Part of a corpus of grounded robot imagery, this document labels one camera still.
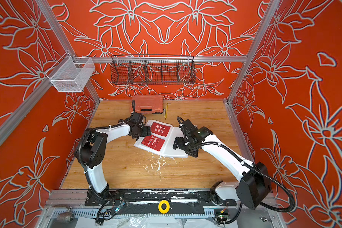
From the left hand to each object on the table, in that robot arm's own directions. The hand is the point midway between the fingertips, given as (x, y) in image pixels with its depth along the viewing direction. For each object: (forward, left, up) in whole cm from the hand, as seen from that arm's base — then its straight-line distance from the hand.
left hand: (147, 133), depth 98 cm
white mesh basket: (+22, +52, +32) cm, 65 cm away
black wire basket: (+35, -1, +30) cm, 46 cm away
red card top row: (+4, -8, +1) cm, 9 cm away
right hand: (-16, -21, +12) cm, 29 cm away
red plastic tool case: (+25, +3, +4) cm, 26 cm away
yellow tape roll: (-42, -16, 0) cm, 45 cm away
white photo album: (-11, -15, -2) cm, 18 cm away
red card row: (-7, -5, +1) cm, 9 cm away
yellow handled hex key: (+21, -12, +1) cm, 24 cm away
